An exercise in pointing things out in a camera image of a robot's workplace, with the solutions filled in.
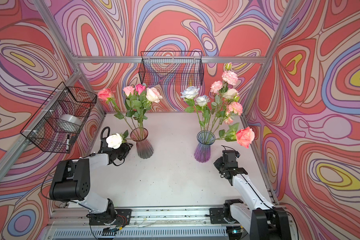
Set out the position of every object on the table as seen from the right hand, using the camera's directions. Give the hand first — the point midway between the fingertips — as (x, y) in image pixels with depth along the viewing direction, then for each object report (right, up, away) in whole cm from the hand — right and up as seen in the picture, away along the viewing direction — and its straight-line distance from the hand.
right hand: (218, 165), depth 88 cm
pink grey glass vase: (-44, +10, -1) cm, 45 cm away
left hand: (-54, +11, +8) cm, 55 cm away
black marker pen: (-78, +15, -16) cm, 81 cm away
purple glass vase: (-9, +8, +6) cm, 13 cm away
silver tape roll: (-77, +28, -14) cm, 83 cm away
